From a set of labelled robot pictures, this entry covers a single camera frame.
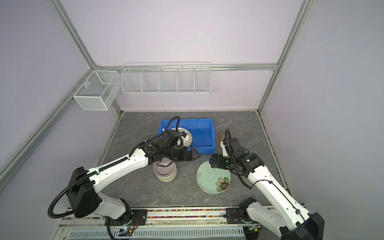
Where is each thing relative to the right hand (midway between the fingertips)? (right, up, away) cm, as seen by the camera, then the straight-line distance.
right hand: (217, 162), depth 76 cm
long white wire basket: (-31, +51, +24) cm, 64 cm away
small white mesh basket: (-76, +42, +22) cm, 90 cm away
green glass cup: (-31, +13, -15) cm, 36 cm away
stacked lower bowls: (-26, -9, +2) cm, 27 cm away
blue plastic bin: (-7, +15, +30) cm, 34 cm away
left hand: (-12, +2, -2) cm, 12 cm away
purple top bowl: (-28, -6, +3) cm, 29 cm away
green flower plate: (-1, -13, +9) cm, 16 cm away
